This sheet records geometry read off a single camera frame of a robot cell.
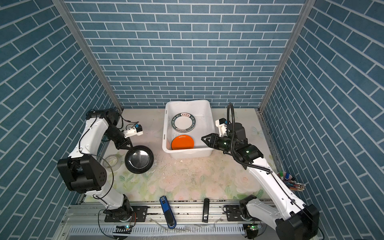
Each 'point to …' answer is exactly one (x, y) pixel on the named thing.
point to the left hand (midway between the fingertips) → (130, 146)
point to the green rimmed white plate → (183, 122)
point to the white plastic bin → (201, 110)
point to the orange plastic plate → (181, 142)
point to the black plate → (139, 159)
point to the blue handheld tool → (171, 221)
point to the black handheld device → (206, 208)
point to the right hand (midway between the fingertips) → (201, 137)
